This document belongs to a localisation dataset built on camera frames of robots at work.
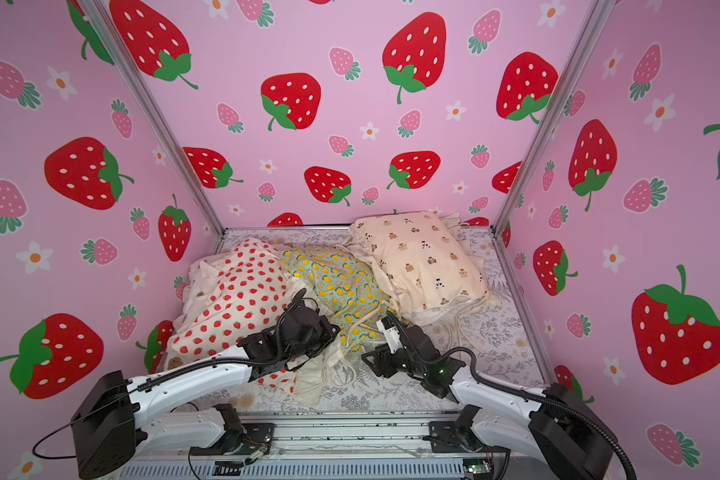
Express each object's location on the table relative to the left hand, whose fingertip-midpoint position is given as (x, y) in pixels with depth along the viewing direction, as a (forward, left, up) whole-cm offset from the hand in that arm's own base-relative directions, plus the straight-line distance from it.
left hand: (347, 327), depth 79 cm
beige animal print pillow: (+24, -24, -1) cm, 34 cm away
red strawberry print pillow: (+6, +27, +7) cm, 29 cm away
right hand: (-6, -5, -6) cm, 10 cm away
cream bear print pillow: (+23, +53, -6) cm, 59 cm away
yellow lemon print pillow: (+8, -1, +3) cm, 9 cm away
